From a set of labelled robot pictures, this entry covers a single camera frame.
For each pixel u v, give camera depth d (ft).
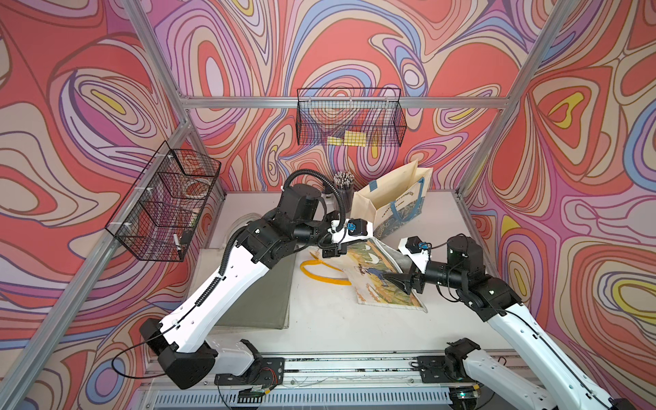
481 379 1.94
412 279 1.93
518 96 2.83
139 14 2.26
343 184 3.24
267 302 2.77
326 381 2.41
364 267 2.35
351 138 2.98
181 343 1.23
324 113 3.13
